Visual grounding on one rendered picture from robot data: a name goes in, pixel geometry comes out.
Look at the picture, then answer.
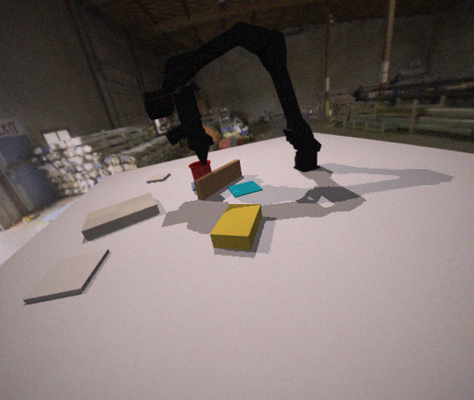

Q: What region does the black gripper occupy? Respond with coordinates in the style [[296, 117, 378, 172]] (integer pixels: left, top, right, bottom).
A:
[[178, 110, 214, 166]]

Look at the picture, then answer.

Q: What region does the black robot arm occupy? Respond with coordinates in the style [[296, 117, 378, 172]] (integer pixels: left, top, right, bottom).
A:
[[143, 22, 321, 172]]

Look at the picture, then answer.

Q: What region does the yellow rectangular block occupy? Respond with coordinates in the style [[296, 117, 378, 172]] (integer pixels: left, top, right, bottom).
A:
[[210, 204, 262, 251]]

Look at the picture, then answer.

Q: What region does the brown wooden plank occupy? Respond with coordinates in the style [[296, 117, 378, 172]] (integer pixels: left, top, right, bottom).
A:
[[193, 159, 242, 200]]

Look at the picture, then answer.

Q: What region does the red cup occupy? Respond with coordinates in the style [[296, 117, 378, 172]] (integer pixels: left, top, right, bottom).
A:
[[188, 160, 212, 180]]

